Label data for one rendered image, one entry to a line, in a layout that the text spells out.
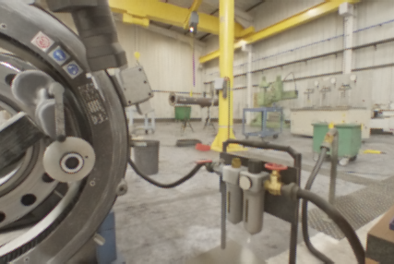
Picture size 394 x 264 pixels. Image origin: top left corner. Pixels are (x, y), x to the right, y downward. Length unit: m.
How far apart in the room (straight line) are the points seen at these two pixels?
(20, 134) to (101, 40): 0.27
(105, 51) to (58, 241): 0.47
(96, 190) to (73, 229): 0.11
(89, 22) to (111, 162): 0.35
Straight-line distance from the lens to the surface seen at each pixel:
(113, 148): 0.62
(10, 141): 0.58
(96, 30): 0.47
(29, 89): 0.64
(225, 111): 3.96
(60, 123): 0.58
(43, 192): 0.75
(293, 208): 0.82
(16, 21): 0.63
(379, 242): 0.50
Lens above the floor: 0.68
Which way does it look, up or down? 5 degrees down
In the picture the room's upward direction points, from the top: straight up
